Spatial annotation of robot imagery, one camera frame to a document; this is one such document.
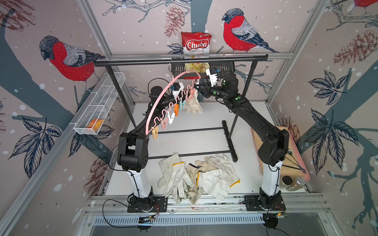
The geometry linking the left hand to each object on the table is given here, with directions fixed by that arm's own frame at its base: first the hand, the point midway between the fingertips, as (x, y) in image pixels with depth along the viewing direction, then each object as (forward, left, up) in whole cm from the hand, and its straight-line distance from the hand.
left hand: (192, 90), depth 79 cm
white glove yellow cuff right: (-39, -14, -33) cm, 53 cm away
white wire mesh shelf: (-7, +51, -4) cm, 52 cm away
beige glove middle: (-45, -1, -31) cm, 55 cm away
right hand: (0, -1, +3) cm, 3 cm away
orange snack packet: (-23, +44, 0) cm, 50 cm away
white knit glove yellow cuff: (-2, 0, -10) cm, 10 cm away
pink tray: (-36, -65, -34) cm, 82 cm away
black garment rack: (-17, +31, -6) cm, 36 cm away
